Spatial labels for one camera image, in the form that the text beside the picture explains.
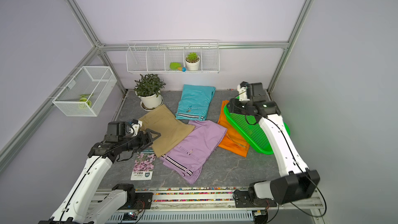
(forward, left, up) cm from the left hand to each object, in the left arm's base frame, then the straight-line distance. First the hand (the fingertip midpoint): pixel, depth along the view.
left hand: (156, 139), depth 74 cm
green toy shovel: (+49, -9, +6) cm, 50 cm away
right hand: (+11, -39, +9) cm, 41 cm away
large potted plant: (+35, +9, 0) cm, 36 cm away
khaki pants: (+13, -5, -16) cm, 22 cm away
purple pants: (-5, -13, -17) cm, 22 cm away
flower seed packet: (-6, +11, -18) cm, 22 cm away
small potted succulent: (+42, -19, +14) cm, 48 cm away
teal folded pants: (+37, -19, -17) cm, 45 cm away
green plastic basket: (+11, -54, -16) cm, 57 cm away
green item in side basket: (+18, +34, +12) cm, 40 cm away
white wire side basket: (+34, +34, +9) cm, 49 cm away
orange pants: (+3, -41, -14) cm, 43 cm away
